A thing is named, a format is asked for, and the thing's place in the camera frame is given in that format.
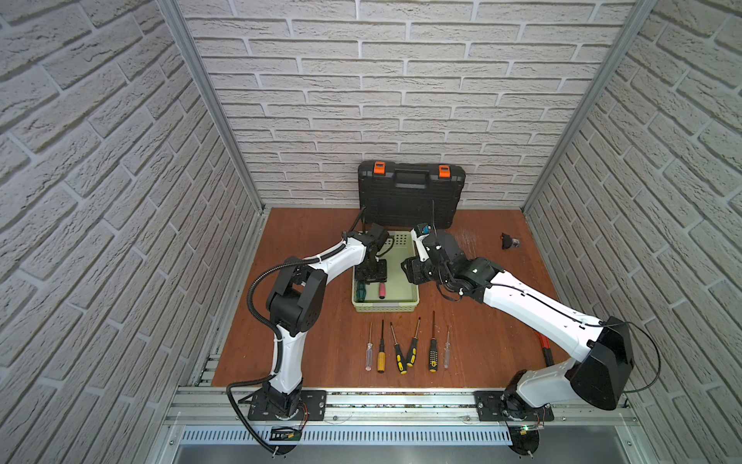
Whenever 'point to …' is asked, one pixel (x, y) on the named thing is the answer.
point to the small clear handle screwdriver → (446, 358)
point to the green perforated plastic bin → (398, 294)
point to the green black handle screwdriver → (360, 292)
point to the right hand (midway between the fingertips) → (415, 261)
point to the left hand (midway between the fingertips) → (386, 276)
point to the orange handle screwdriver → (382, 356)
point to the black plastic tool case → (410, 196)
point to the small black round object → (508, 243)
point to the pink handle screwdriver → (382, 290)
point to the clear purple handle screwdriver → (369, 351)
